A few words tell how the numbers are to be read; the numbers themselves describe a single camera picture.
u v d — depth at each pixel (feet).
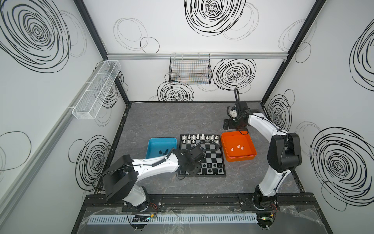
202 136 3.12
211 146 2.00
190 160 2.03
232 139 3.14
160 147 3.30
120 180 1.37
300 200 2.43
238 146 3.08
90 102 2.43
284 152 1.60
